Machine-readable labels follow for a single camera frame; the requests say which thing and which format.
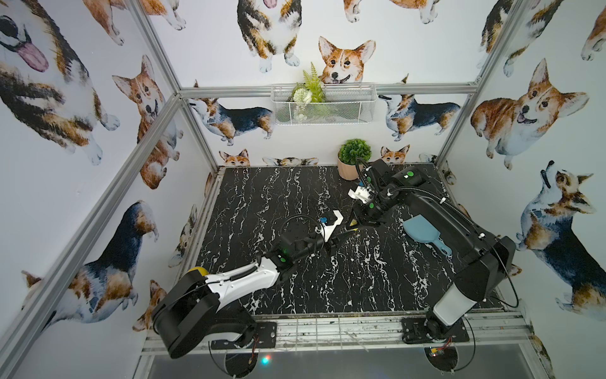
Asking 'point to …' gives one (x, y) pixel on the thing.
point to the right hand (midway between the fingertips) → (348, 227)
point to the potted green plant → (349, 151)
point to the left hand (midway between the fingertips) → (353, 225)
